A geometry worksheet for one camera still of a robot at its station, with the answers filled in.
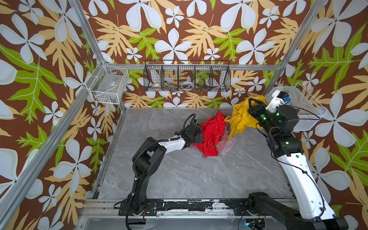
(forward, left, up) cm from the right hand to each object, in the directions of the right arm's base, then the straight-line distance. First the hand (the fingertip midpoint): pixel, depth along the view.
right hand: (248, 97), depth 63 cm
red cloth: (+3, +11, -29) cm, 31 cm away
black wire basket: (+38, +27, -13) cm, 49 cm away
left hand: (+9, +22, -38) cm, 45 cm away
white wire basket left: (+26, +76, -10) cm, 81 cm away
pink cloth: (-5, +4, -33) cm, 34 cm away
